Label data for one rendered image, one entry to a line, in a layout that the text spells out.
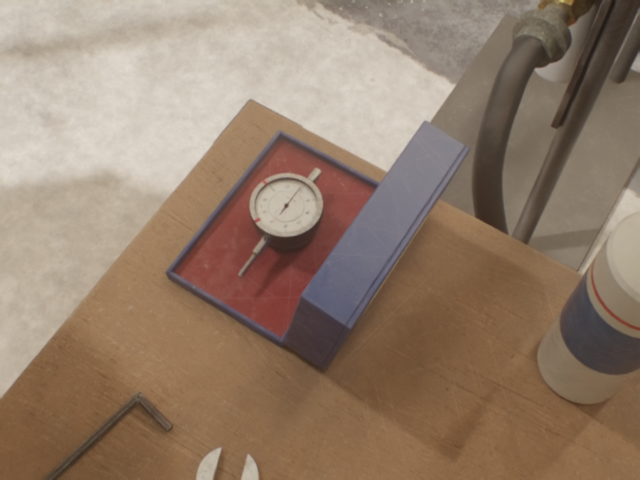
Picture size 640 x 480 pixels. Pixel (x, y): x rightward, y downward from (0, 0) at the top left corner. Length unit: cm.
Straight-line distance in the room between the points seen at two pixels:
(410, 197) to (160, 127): 81
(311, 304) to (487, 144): 34
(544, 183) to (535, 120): 31
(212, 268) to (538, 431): 27
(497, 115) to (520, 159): 49
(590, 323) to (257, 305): 25
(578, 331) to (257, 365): 23
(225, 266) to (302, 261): 6
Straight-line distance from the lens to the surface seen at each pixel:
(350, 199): 69
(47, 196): 131
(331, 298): 53
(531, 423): 64
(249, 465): 61
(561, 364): 61
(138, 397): 63
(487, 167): 82
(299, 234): 64
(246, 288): 66
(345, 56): 140
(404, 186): 57
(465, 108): 134
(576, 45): 104
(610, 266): 50
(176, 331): 65
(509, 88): 82
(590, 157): 134
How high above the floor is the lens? 107
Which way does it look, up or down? 62 degrees down
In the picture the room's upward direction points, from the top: straight up
